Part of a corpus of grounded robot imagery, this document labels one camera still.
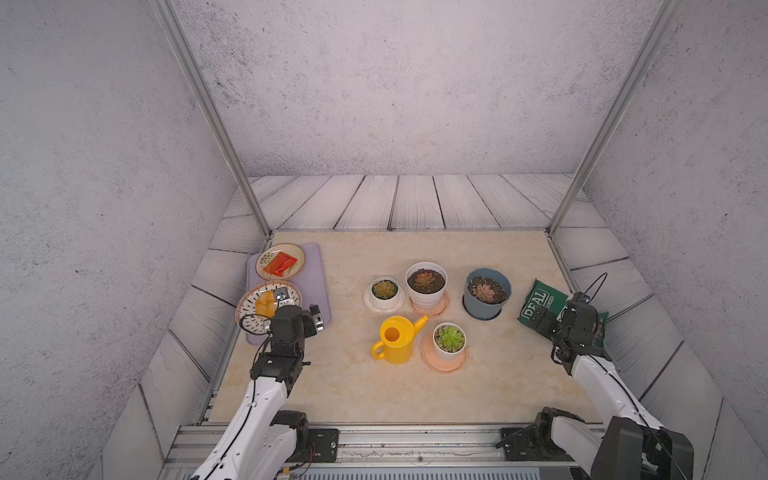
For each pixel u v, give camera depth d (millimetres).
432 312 969
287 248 1127
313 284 1052
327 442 729
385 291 936
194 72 792
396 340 799
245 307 963
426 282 933
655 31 731
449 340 807
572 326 650
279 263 1078
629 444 405
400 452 728
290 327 606
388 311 973
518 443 726
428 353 889
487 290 912
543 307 961
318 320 773
